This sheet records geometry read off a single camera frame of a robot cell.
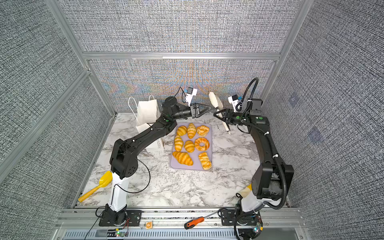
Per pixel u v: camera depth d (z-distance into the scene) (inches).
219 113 29.2
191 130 40.7
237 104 27.8
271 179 17.1
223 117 27.8
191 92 27.6
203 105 27.8
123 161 21.0
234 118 27.5
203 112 27.6
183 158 35.4
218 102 29.7
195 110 27.0
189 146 37.8
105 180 33.7
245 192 32.0
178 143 39.1
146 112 38.5
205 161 35.1
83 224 29.3
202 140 39.5
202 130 40.8
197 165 35.7
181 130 40.7
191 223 27.6
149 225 28.1
